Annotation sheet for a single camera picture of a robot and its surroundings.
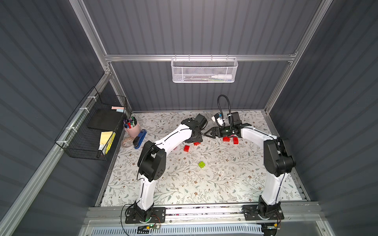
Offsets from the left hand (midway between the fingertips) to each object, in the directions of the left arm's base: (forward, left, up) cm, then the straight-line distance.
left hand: (194, 138), depth 91 cm
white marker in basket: (+31, -23, +24) cm, 45 cm away
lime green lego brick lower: (-14, -5, -9) cm, 17 cm away
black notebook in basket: (+1, +49, +18) cm, 52 cm away
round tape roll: (+5, +47, -10) cm, 48 cm away
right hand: (+2, -10, +2) cm, 10 cm away
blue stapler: (+5, +39, -9) cm, 40 cm away
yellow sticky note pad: (-16, +38, +23) cm, 48 cm away
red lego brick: (-2, +5, -9) cm, 11 cm away
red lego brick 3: (+5, -23, -9) cm, 25 cm away
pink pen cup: (+9, +41, 0) cm, 42 cm away
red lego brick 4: (+4, -29, -10) cm, 31 cm away
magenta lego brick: (-22, +8, +24) cm, 34 cm away
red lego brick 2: (+3, -2, -11) cm, 11 cm away
